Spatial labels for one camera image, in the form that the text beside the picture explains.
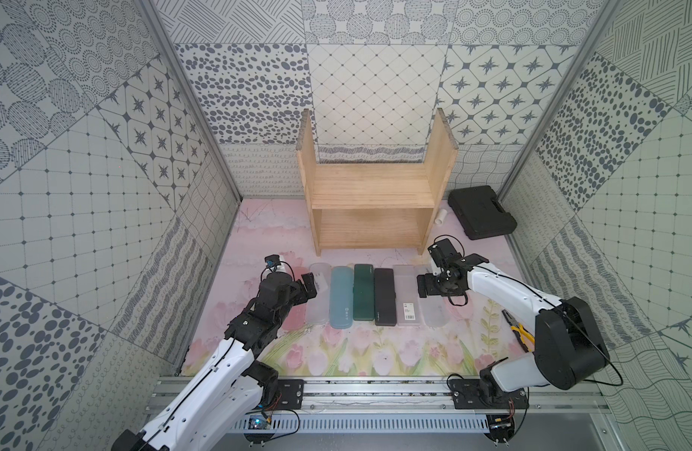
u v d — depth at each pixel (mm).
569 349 429
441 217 1086
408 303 881
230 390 589
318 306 909
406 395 762
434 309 878
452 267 658
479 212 1115
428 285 804
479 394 731
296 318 860
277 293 579
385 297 907
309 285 721
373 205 816
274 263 683
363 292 929
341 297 922
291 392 743
